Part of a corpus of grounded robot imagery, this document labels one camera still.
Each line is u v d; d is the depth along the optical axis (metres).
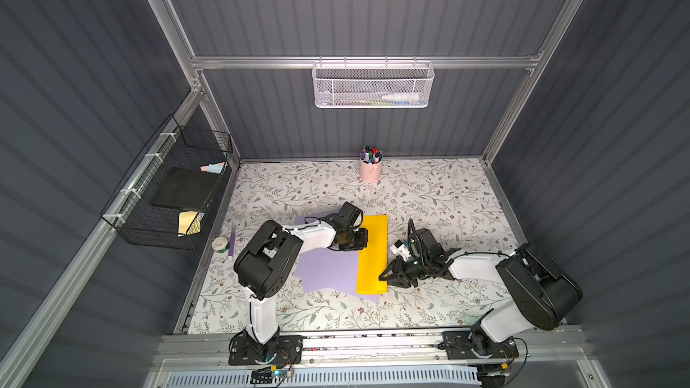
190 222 0.61
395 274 0.77
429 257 0.72
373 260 0.90
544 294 0.44
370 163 1.05
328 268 0.89
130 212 0.62
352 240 0.82
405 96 0.87
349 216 0.77
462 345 0.73
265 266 0.50
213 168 0.81
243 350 0.72
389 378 0.77
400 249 0.85
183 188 0.73
